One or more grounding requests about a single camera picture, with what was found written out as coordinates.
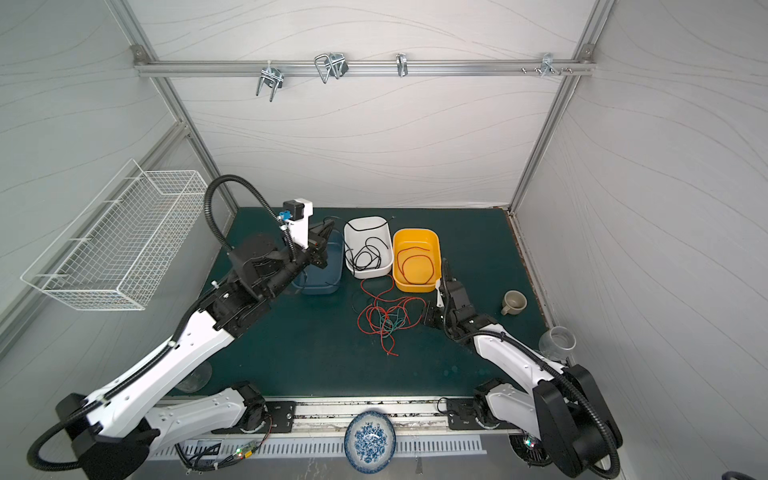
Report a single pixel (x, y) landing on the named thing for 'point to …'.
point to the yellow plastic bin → (416, 257)
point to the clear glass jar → (556, 343)
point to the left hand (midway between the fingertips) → (333, 217)
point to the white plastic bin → (356, 240)
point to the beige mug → (513, 302)
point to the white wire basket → (116, 253)
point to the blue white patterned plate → (370, 442)
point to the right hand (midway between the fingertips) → (426, 303)
